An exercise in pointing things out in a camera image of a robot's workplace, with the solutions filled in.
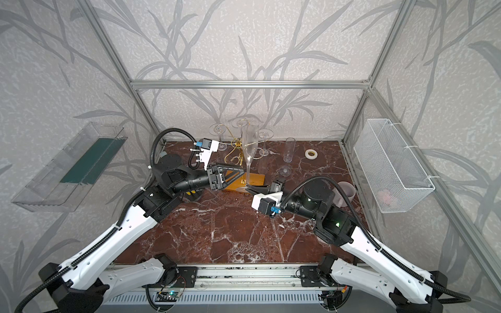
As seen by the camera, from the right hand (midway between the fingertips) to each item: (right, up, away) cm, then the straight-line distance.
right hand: (250, 181), depth 55 cm
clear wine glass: (+16, +11, +36) cm, 41 cm away
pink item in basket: (+50, -8, +17) cm, 53 cm away
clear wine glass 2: (-14, +18, +24) cm, 33 cm away
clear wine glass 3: (-11, +27, +60) cm, 67 cm away
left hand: (-3, +2, +2) cm, 4 cm away
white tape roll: (+32, +9, +59) cm, 68 cm away
